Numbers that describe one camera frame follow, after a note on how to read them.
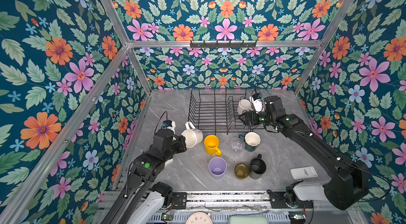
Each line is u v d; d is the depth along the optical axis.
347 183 0.40
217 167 0.84
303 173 0.81
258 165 0.83
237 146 0.89
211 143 0.90
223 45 0.91
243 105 0.96
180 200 0.74
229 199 0.75
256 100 0.70
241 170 0.82
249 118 0.70
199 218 0.68
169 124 0.64
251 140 0.88
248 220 0.67
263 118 0.67
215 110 1.05
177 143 0.63
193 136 0.73
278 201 0.73
